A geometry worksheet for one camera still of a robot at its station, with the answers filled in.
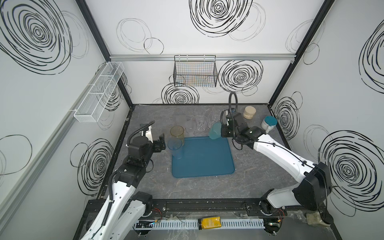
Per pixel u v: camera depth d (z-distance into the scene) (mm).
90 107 723
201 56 885
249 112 1080
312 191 406
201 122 1053
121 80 1061
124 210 467
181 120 1020
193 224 700
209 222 667
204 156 913
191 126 1043
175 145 913
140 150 518
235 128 605
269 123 993
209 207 755
